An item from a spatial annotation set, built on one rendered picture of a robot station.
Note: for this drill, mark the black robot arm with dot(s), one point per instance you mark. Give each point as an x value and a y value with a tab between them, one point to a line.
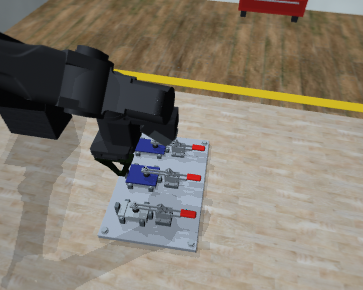
90	84

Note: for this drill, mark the grey toggle clamp with red handle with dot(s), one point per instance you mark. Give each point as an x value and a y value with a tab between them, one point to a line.
178	149

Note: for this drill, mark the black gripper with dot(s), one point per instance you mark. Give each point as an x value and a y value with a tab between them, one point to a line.
106	153

